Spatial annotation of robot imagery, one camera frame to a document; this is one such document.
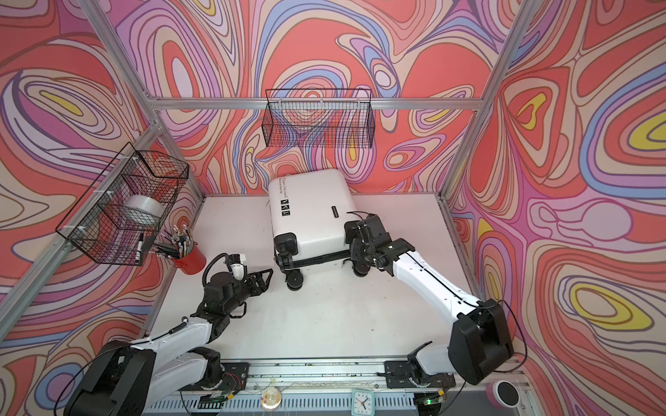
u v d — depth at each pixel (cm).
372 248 62
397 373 73
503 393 66
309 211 86
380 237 63
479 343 41
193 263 91
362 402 68
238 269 78
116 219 73
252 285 77
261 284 78
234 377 73
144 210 72
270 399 70
